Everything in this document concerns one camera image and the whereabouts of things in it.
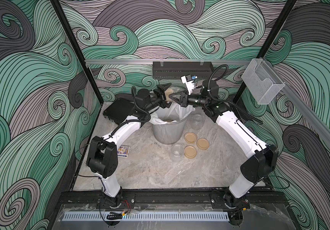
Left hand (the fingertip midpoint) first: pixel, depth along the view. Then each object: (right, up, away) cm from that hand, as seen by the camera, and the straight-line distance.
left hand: (175, 87), depth 72 cm
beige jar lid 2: (+11, -39, +18) cm, 44 cm away
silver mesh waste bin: (-2, -25, +10) cm, 27 cm away
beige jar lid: (+13, -31, +26) cm, 42 cm away
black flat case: (-41, -11, +39) cm, 57 cm away
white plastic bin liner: (-1, -13, +26) cm, 29 cm away
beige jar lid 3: (+21, -34, +23) cm, 46 cm away
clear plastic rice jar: (+18, -19, +26) cm, 37 cm away
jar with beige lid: (+3, -39, +19) cm, 44 cm away
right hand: (-4, -5, -3) cm, 8 cm away
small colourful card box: (-32, -38, +18) cm, 53 cm away
